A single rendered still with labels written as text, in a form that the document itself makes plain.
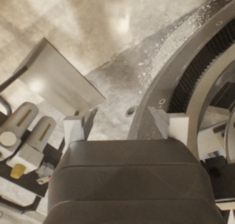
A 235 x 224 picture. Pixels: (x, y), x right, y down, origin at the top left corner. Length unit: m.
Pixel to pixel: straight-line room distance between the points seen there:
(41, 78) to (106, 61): 0.36
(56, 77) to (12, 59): 0.23
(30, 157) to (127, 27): 0.62
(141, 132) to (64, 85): 0.71
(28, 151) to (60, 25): 0.52
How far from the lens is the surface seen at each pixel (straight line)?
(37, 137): 0.70
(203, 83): 0.38
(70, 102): 1.00
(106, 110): 0.98
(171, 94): 0.31
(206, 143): 0.79
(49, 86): 0.98
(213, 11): 0.79
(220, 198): 0.32
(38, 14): 0.86
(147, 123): 0.29
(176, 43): 0.79
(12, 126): 0.68
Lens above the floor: 0.74
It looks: 51 degrees down
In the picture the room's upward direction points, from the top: 170 degrees counter-clockwise
